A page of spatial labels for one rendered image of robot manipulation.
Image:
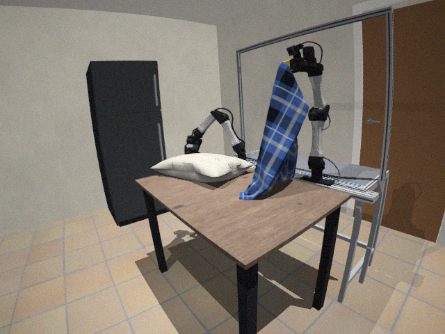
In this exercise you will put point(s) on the grey metal top beam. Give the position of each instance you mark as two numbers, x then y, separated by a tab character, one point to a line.
340	22

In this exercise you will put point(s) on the grey slotted metal rail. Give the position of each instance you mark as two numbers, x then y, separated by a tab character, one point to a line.
368	196

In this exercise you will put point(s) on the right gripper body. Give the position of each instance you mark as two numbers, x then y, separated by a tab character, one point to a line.
194	149

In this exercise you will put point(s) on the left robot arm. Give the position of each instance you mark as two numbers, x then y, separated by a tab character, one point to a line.
314	72

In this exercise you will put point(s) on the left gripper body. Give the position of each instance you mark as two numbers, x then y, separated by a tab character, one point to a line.
297	65

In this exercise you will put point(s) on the white pillow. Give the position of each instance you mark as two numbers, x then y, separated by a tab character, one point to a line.
203	167

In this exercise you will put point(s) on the blue plaid pillowcase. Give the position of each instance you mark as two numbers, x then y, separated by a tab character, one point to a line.
279	146

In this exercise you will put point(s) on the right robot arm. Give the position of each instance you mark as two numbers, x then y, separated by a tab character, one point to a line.
221	118

